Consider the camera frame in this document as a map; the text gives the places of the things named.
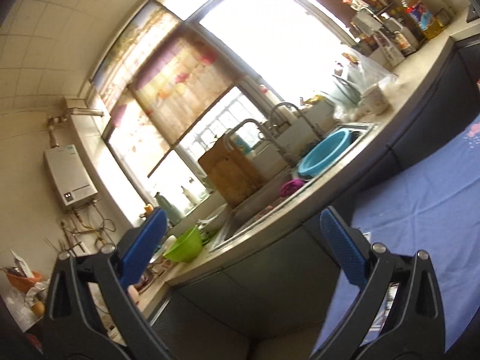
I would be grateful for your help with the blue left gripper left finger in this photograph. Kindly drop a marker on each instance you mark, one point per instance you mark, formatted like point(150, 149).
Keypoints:
point(137, 246)

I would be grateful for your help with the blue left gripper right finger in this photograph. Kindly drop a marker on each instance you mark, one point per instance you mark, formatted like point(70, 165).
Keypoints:
point(349, 246)

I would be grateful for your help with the green plastic bowl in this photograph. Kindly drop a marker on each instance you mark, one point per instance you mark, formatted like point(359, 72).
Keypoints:
point(185, 248)

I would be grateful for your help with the purple cloth in sink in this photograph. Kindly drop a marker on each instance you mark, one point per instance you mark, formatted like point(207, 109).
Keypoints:
point(290, 187)

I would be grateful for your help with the white gas water heater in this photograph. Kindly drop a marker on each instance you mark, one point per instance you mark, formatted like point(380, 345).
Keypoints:
point(70, 179)

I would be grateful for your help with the blue printed tablecloth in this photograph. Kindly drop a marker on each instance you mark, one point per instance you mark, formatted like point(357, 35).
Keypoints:
point(434, 206)

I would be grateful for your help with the blue plastic basin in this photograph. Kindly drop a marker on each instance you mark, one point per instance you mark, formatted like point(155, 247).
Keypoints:
point(325, 154)

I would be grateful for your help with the steel sink faucet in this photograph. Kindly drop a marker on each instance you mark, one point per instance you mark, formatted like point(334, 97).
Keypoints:
point(266, 134)

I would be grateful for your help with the stainless steel sink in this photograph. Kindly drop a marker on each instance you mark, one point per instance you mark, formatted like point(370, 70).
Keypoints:
point(267, 201)

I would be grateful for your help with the orange plastic bowl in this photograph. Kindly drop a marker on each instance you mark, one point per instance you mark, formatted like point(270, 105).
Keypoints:
point(22, 283)

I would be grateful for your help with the wooden cutting board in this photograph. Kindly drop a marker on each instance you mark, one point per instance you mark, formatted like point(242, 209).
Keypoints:
point(230, 172)

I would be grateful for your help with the white printed mug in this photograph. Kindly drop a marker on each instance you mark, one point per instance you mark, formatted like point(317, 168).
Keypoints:
point(374, 99)

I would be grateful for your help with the clear plastic bag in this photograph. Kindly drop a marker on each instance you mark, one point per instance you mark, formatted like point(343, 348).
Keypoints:
point(355, 72)

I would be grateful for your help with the patterned roller blind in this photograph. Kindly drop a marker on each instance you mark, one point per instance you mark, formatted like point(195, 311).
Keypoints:
point(171, 71)

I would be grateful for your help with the cooking oil bottle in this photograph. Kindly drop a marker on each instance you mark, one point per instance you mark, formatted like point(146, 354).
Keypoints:
point(423, 17)

